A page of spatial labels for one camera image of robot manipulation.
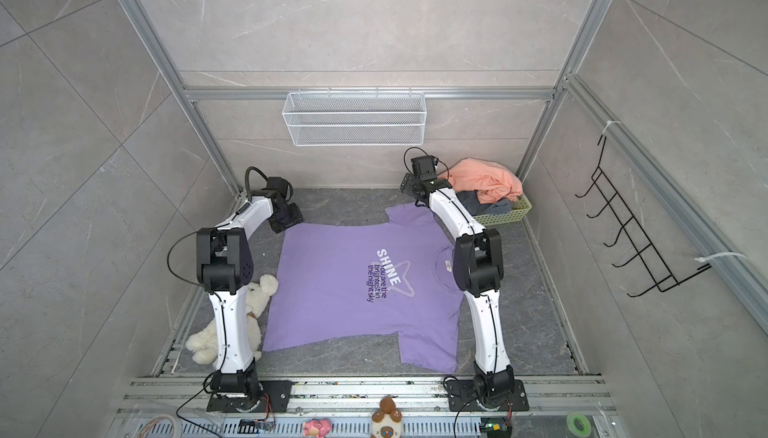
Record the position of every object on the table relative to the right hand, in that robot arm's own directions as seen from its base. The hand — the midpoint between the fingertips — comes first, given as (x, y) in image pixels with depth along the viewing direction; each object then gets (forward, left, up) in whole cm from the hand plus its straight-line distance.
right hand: (413, 184), depth 103 cm
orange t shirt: (+3, -29, -2) cm, 29 cm away
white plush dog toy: (-51, +55, -2) cm, 75 cm away
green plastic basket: (-4, -40, -9) cm, 41 cm away
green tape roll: (-68, -34, -14) cm, 77 cm away
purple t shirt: (-29, +25, -15) cm, 41 cm away
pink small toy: (-68, +27, -11) cm, 74 cm away
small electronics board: (-67, +44, -16) cm, 82 cm away
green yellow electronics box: (-69, -16, -15) cm, 72 cm away
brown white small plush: (-67, +10, -11) cm, 69 cm away
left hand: (-6, +43, -8) cm, 44 cm away
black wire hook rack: (-47, -47, +18) cm, 68 cm away
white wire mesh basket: (+17, +20, +16) cm, 31 cm away
